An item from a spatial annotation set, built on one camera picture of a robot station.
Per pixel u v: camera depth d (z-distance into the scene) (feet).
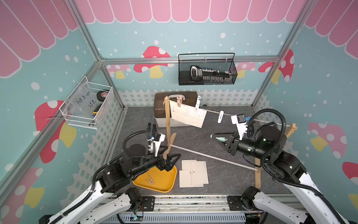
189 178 2.72
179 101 1.94
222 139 1.75
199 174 2.80
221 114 1.91
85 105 2.29
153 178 2.74
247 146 1.56
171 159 1.76
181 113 2.17
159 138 1.78
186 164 2.87
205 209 2.41
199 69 2.94
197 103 1.95
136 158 1.45
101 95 2.64
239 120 1.59
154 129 3.45
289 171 1.31
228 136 1.63
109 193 1.43
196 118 2.17
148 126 3.47
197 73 2.92
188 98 3.71
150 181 2.66
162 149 2.17
